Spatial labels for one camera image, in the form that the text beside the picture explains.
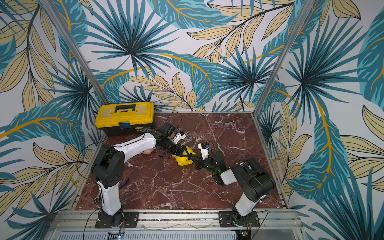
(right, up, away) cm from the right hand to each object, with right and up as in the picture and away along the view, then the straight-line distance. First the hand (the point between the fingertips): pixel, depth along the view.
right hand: (190, 156), depth 88 cm
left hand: (-5, 0, 0) cm, 5 cm away
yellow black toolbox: (-42, +22, +7) cm, 48 cm away
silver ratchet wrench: (-49, -21, -10) cm, 55 cm away
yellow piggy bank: (-4, -2, -4) cm, 6 cm away
